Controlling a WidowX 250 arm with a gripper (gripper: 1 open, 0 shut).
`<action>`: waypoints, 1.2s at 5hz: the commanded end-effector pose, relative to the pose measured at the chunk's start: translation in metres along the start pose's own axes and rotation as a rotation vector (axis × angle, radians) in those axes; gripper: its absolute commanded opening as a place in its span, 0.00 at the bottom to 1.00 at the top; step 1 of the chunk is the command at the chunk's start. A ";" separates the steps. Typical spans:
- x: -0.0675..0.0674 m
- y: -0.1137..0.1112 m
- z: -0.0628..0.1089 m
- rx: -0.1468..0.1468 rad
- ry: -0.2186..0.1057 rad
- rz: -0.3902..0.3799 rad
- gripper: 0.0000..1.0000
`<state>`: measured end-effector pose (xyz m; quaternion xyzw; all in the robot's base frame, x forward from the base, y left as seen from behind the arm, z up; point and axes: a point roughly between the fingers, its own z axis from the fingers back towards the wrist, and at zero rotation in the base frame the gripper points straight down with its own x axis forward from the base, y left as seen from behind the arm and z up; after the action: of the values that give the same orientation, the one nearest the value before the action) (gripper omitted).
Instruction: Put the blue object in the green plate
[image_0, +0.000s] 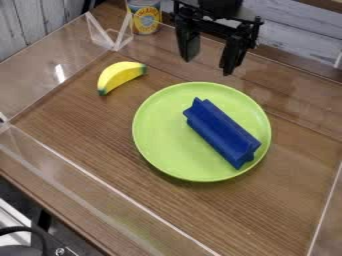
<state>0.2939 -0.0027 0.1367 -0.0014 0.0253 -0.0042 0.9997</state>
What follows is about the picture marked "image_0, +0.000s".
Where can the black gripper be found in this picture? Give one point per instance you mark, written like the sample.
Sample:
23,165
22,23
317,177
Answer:
220,17

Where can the blue star-shaped block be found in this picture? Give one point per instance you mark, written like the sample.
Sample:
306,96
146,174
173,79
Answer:
226,136

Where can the green plate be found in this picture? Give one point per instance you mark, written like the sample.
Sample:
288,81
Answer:
173,147

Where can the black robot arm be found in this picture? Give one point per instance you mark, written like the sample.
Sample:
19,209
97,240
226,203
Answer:
222,18

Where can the yellow labelled can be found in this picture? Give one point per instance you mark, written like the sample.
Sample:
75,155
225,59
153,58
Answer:
146,12

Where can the yellow toy banana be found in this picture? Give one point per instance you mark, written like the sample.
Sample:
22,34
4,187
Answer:
118,74

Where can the clear acrylic corner bracket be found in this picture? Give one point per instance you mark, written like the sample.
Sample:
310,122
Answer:
113,39

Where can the clear acrylic front wall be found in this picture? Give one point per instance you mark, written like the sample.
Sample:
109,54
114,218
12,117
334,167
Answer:
115,223

